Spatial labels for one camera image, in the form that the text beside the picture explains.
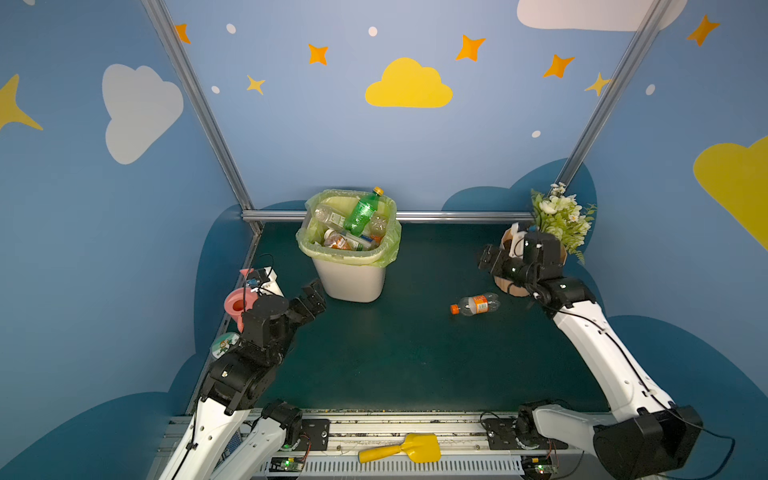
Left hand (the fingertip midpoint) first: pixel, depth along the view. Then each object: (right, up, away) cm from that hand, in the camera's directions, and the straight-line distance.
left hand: (310, 288), depth 68 cm
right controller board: (+55, -44, +4) cm, 70 cm away
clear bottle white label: (0, +20, +16) cm, 26 cm away
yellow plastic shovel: (+26, -40, +4) cm, 47 cm away
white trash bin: (+6, -1, +26) cm, 27 cm away
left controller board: (-7, -43, +4) cm, 44 cm away
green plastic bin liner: (-1, +12, +14) cm, 19 cm away
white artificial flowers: (+66, +19, +14) cm, 70 cm away
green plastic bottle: (+11, +21, +18) cm, 30 cm away
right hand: (+45, +9, +9) cm, 47 cm away
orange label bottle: (+46, -8, +26) cm, 54 cm away
